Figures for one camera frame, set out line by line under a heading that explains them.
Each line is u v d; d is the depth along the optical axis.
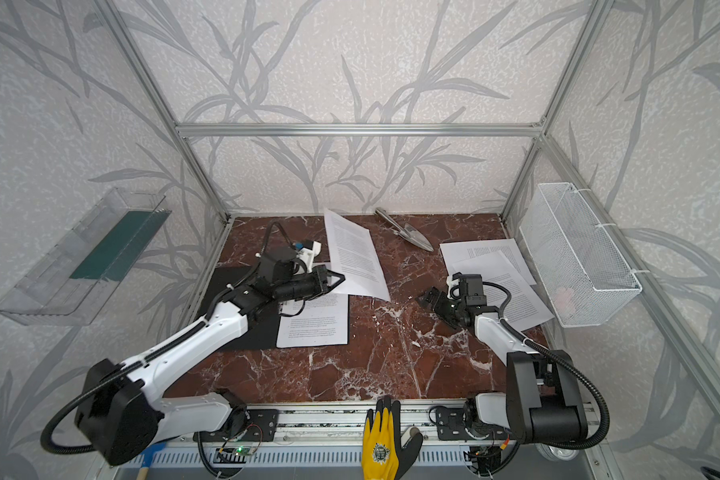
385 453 0.68
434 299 0.81
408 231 1.15
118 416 0.39
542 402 0.42
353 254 0.87
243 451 0.70
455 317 0.76
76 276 0.64
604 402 0.39
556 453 0.65
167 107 0.89
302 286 0.67
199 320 0.51
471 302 0.71
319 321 0.91
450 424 0.73
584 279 0.61
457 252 1.09
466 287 0.71
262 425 0.73
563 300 0.73
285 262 0.60
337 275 0.76
